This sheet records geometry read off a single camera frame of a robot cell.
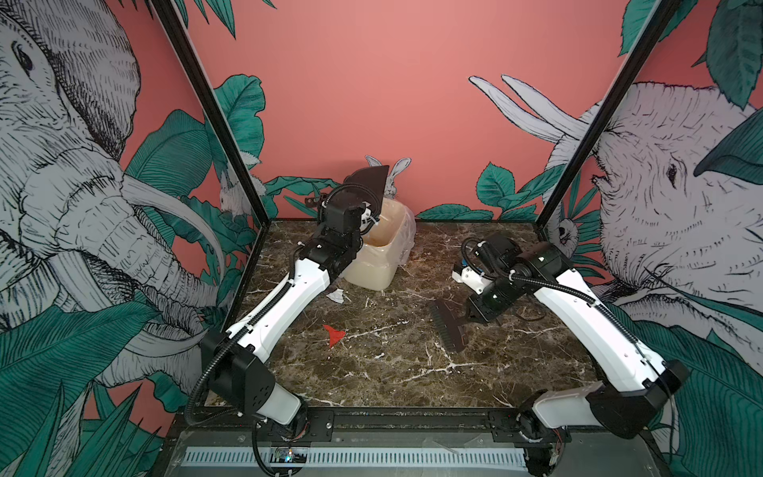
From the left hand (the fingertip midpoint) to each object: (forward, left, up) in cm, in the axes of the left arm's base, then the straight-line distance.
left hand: (314, 189), depth 70 cm
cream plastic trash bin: (-1, -5, -37) cm, 37 cm away
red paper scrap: (-19, -1, -42) cm, 46 cm away
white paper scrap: (-6, -1, -40) cm, 41 cm away
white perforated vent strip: (-51, -9, -41) cm, 66 cm away
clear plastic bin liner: (-4, -18, -16) cm, 24 cm away
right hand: (-25, -36, -17) cm, 47 cm away
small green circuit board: (-49, +8, -40) cm, 64 cm away
